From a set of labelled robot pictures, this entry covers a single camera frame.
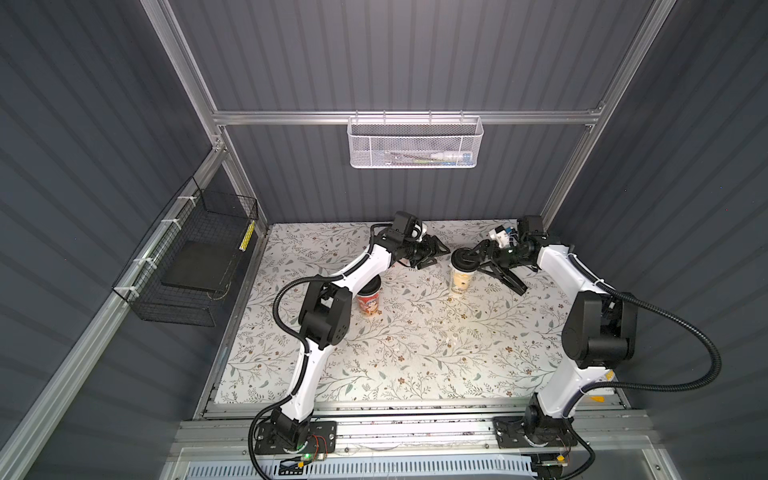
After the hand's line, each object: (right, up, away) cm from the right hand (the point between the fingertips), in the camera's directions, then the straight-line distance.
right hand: (477, 261), depth 89 cm
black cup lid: (-5, 0, -2) cm, 5 cm away
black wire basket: (-76, -1, -17) cm, 78 cm away
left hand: (-7, +1, 0) cm, 7 cm away
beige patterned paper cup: (-4, -6, +3) cm, 8 cm away
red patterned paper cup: (-32, -13, -2) cm, 35 cm away
